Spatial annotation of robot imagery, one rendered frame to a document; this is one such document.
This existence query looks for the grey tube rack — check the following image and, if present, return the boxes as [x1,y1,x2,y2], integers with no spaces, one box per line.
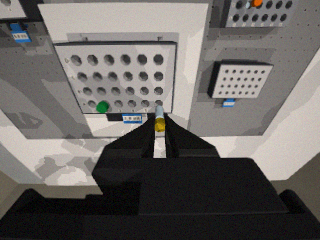
[219,0,299,28]

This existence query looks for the grey flat rectangular mat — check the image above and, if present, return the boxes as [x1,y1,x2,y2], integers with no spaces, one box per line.
[0,0,320,139]

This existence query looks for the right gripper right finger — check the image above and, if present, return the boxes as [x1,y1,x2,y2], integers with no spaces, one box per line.
[165,115,221,158]

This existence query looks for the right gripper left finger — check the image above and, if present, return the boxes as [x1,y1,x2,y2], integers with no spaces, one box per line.
[99,115,155,158]

